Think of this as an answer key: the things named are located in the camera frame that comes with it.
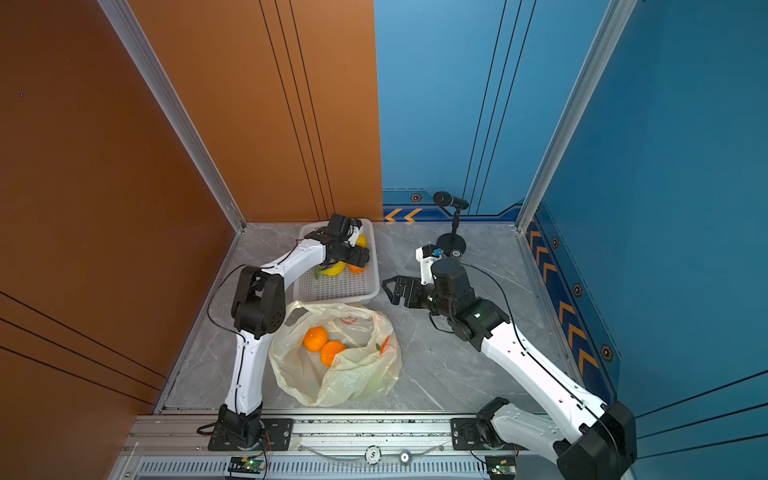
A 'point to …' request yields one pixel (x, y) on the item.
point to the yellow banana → (335, 270)
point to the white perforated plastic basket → (346, 287)
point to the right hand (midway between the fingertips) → (393, 286)
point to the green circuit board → (253, 464)
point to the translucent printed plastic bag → (369, 365)
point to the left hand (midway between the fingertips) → (359, 251)
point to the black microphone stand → (446, 243)
